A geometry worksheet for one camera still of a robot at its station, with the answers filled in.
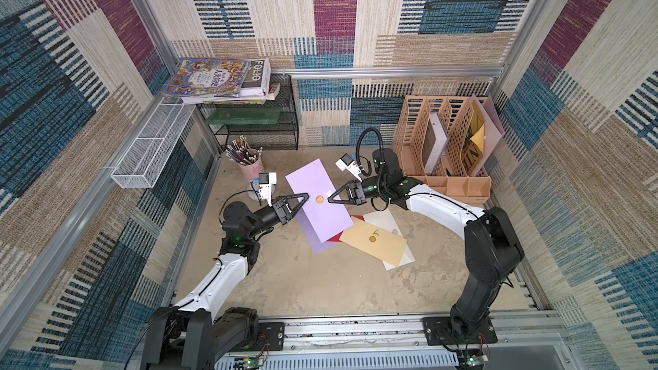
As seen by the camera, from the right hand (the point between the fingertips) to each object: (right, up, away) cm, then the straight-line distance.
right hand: (329, 200), depth 75 cm
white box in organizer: (+40, +18, +21) cm, 49 cm away
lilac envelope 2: (-4, -12, -2) cm, 13 cm away
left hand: (-6, 0, -3) cm, 7 cm away
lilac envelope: (-1, -5, -1) cm, 5 cm away
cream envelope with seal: (+16, -16, +17) cm, 28 cm away
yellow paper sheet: (+51, +20, +14) cm, 57 cm away
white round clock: (-19, +3, -9) cm, 21 cm away
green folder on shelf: (-32, +29, +24) cm, 49 cm away
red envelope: (+2, -11, -1) cm, 11 cm away
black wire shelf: (-21, +25, +19) cm, 38 cm away
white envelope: (+21, -10, +22) cm, 32 cm away
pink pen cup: (-30, +9, +28) cm, 42 cm away
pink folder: (+54, +22, +10) cm, 59 cm away
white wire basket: (-52, +11, -4) cm, 53 cm away
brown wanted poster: (+53, +15, +23) cm, 60 cm away
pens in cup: (-33, +16, +22) cm, 43 cm away
